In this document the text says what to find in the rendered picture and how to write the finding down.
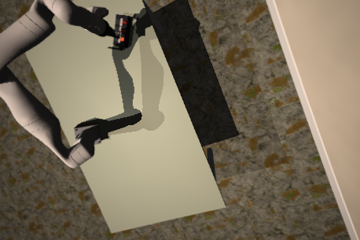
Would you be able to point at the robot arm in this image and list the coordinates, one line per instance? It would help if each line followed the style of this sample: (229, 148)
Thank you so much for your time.
(27, 32)

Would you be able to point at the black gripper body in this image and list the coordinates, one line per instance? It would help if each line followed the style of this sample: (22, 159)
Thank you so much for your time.
(108, 30)

